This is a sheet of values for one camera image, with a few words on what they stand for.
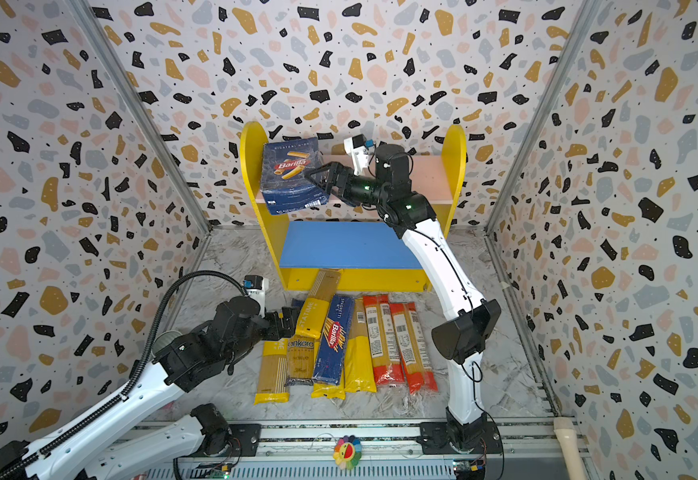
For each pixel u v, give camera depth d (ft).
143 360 1.51
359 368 2.72
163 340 2.81
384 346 2.88
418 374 2.69
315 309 3.03
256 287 2.06
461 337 1.58
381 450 2.40
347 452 2.34
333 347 2.79
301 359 2.80
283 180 2.20
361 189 1.99
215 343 1.71
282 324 2.14
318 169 2.03
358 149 2.09
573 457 2.34
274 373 2.73
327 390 2.62
